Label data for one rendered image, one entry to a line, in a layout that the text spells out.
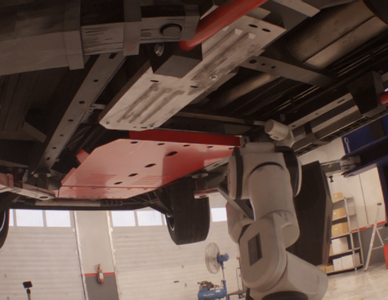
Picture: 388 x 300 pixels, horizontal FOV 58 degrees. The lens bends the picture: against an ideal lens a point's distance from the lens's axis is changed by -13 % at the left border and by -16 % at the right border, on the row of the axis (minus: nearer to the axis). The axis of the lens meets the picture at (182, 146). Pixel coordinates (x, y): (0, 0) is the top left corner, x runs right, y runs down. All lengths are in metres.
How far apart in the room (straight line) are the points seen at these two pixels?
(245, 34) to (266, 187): 0.55
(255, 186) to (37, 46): 0.46
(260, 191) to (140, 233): 10.59
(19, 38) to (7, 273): 9.41
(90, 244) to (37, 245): 1.48
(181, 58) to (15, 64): 0.37
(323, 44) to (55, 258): 9.36
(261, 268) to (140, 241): 10.67
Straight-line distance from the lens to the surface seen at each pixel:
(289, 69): 1.54
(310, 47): 1.51
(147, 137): 1.68
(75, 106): 1.39
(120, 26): 0.73
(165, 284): 11.36
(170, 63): 0.91
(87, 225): 10.55
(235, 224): 1.09
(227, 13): 0.78
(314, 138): 2.24
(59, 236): 10.34
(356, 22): 1.43
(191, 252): 11.88
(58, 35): 0.72
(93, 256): 10.48
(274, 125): 1.78
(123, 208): 3.91
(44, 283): 10.14
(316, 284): 0.54
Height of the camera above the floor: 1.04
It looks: 18 degrees up
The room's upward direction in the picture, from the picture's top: 8 degrees counter-clockwise
